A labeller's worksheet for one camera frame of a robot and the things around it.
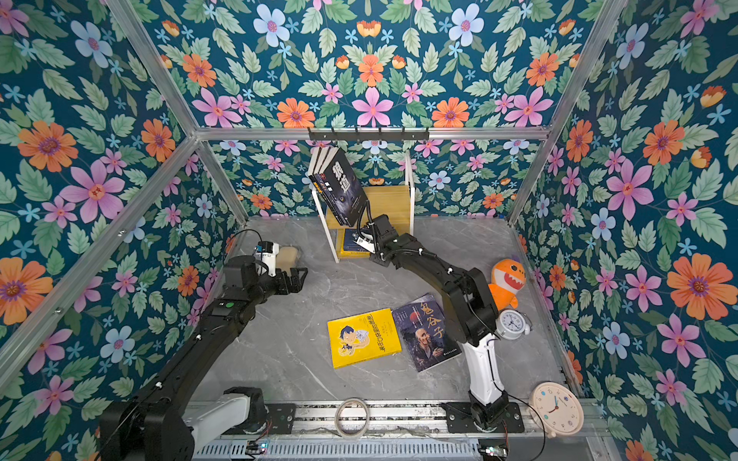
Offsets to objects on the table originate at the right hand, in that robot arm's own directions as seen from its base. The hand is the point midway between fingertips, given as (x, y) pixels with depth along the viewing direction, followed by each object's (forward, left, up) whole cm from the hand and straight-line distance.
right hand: (383, 241), depth 96 cm
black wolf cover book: (+11, +7, +11) cm, 17 cm away
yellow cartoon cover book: (-29, +6, -12) cm, 32 cm away
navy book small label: (+3, +12, -5) cm, 13 cm away
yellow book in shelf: (+2, +15, -8) cm, 17 cm away
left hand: (-15, +24, +8) cm, 30 cm away
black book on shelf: (+8, +12, +22) cm, 26 cm away
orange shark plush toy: (-13, -40, -4) cm, 42 cm away
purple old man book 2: (-28, -13, -11) cm, 33 cm away
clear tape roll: (-51, +12, -13) cm, 54 cm away
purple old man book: (0, +16, +23) cm, 28 cm away
